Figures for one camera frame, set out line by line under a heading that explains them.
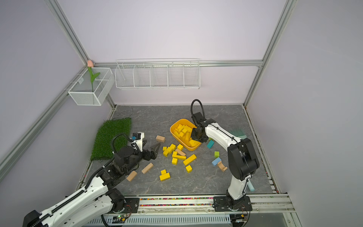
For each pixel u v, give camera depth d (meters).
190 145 0.94
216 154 0.89
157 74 1.02
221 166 0.87
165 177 0.81
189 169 0.84
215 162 0.88
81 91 0.79
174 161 0.87
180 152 0.92
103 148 0.94
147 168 0.86
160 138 0.97
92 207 0.57
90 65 0.89
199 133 0.68
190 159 0.89
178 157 0.89
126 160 0.58
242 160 0.47
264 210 0.72
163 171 0.85
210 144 0.96
